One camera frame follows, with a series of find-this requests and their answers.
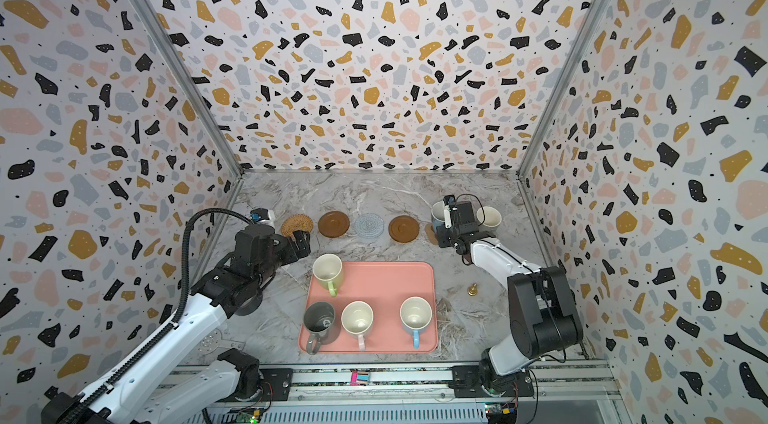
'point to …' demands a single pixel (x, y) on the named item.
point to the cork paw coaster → (431, 233)
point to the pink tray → (385, 307)
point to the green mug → (328, 269)
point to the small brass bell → (473, 290)
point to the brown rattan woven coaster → (297, 222)
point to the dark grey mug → (322, 324)
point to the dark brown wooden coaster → (333, 224)
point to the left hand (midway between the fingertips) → (299, 233)
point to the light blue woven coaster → (369, 225)
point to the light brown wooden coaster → (403, 229)
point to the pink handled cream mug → (357, 317)
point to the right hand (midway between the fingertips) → (448, 221)
